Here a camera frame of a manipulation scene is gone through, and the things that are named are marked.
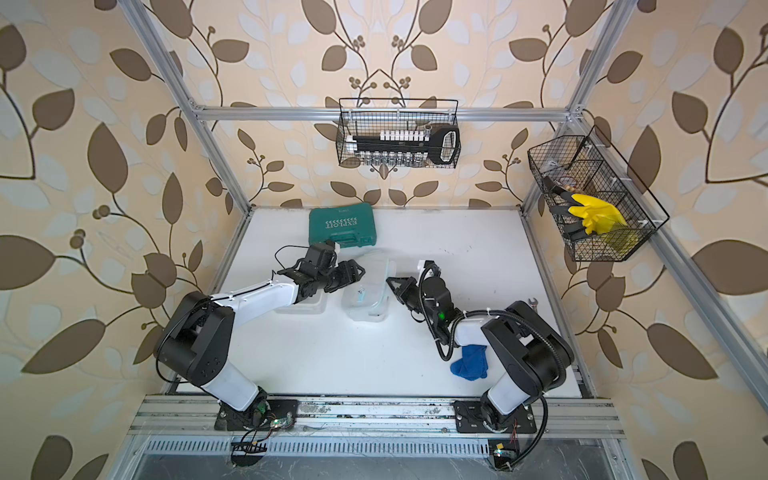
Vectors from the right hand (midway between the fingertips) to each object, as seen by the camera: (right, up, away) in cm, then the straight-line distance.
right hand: (385, 280), depth 86 cm
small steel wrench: (+47, -9, +8) cm, 49 cm away
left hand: (-9, +2, +4) cm, 11 cm away
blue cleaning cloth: (+24, -22, -6) cm, 33 cm away
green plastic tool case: (-13, +17, +23) cm, 31 cm away
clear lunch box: (-21, -7, 0) cm, 22 cm away
